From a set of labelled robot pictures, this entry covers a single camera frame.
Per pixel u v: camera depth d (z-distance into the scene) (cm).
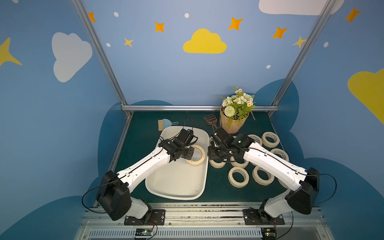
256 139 104
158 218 74
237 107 88
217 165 91
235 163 90
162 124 115
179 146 60
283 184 46
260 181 84
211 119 115
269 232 73
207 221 74
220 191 88
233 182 84
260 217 67
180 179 88
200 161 79
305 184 41
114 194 40
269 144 101
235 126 98
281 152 97
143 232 72
